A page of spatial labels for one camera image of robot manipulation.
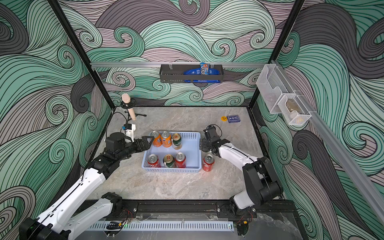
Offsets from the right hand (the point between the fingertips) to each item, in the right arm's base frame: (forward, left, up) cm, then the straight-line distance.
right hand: (209, 143), depth 91 cm
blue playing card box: (+24, -21, -5) cm, 32 cm away
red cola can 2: (-13, +18, +4) cm, 23 cm away
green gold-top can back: (+2, +21, +4) cm, 21 cm away
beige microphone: (+19, +50, +22) cm, 58 cm away
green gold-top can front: (-14, +24, +4) cm, 28 cm away
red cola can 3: (-14, +3, +4) cm, 15 cm away
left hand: (-6, +34, +16) cm, 38 cm away
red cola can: (-14, +32, +4) cm, 35 cm away
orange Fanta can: (+1, +27, +3) cm, 27 cm away
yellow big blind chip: (+26, -15, -7) cm, 31 cm away
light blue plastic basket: (+1, +11, -6) cm, 13 cm away
